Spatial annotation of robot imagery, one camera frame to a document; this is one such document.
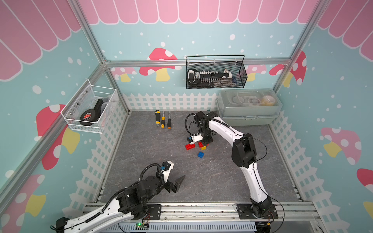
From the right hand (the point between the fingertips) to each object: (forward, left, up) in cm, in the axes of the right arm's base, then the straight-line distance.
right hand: (205, 139), depth 97 cm
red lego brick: (-4, +10, -3) cm, 11 cm away
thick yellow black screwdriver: (+29, +37, -4) cm, 47 cm away
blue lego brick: (-9, +3, -4) cm, 11 cm away
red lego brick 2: (-4, +3, 0) cm, 5 cm away
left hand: (-26, +17, +7) cm, 32 cm away
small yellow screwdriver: (+20, +31, -3) cm, 37 cm away
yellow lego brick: (-4, +1, -3) cm, 5 cm away
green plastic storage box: (+17, -30, +13) cm, 36 cm away
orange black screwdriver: (+19, +26, -4) cm, 33 cm away
